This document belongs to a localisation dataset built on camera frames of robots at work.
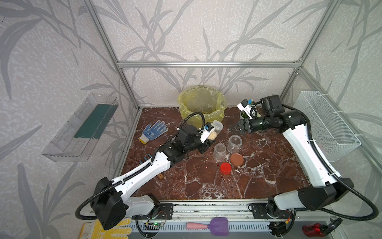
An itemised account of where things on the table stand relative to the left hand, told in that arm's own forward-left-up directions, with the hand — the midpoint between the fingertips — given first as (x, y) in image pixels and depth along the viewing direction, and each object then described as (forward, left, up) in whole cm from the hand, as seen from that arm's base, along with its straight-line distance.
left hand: (211, 137), depth 74 cm
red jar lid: (-8, -9, -21) cm, 24 cm away
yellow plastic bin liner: (+34, 0, -7) cm, 35 cm away
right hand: (+1, -9, +8) cm, 12 cm away
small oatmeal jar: (+1, -3, +8) cm, 8 cm away
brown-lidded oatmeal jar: (+6, -16, -16) cm, 24 cm away
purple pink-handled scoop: (-35, -3, -23) cm, 42 cm away
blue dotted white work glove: (+19, +41, -25) cm, 52 cm away
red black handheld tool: (-37, -43, -13) cm, 58 cm away
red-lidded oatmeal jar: (-2, -5, -12) cm, 14 cm away
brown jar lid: (-1, -17, -23) cm, 29 cm away
